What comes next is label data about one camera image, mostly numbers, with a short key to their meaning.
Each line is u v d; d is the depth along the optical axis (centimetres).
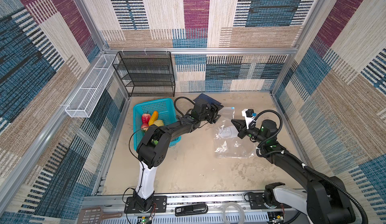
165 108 108
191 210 69
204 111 76
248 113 69
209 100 115
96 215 71
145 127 53
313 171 47
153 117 102
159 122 97
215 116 83
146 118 102
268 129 62
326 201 41
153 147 53
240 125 74
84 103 91
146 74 111
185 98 90
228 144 91
